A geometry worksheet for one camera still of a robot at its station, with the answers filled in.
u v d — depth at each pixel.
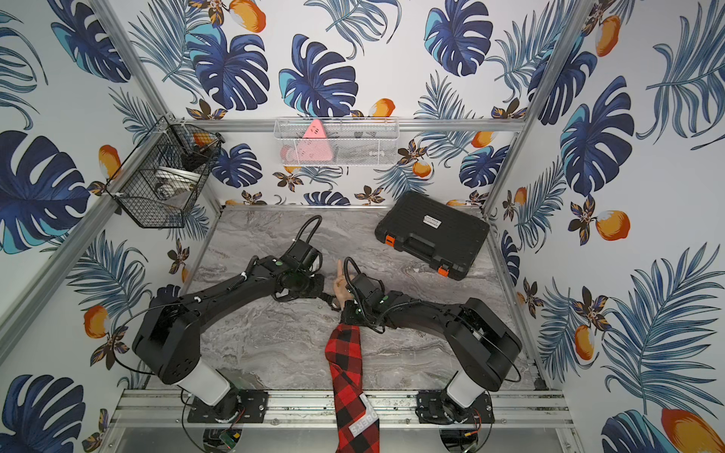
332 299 0.90
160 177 0.80
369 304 0.68
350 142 1.01
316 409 0.76
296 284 0.69
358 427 0.70
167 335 0.45
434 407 0.75
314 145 0.90
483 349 0.44
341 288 0.88
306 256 0.70
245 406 0.73
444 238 1.07
